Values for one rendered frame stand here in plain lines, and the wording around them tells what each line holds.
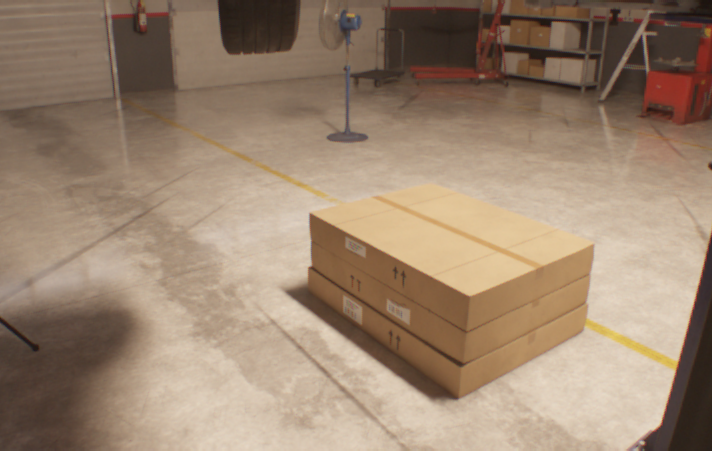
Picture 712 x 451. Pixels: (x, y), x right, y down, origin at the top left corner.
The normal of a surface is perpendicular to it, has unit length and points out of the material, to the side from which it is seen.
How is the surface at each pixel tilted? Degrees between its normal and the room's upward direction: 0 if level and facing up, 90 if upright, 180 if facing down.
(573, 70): 90
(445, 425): 0
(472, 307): 89
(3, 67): 90
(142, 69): 90
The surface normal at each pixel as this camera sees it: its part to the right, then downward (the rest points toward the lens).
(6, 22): 0.59, 0.30
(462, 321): -0.79, 0.22
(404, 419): 0.00, -0.93
